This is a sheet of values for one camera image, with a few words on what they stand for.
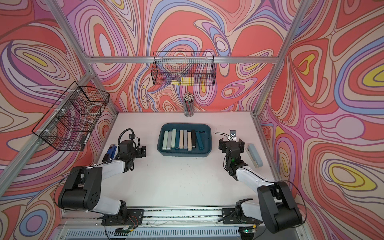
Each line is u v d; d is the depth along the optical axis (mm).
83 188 445
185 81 822
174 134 1022
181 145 959
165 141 988
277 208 417
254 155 907
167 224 728
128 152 730
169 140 988
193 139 1002
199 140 1002
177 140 1000
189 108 1111
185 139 991
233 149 649
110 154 934
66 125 732
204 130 1021
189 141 984
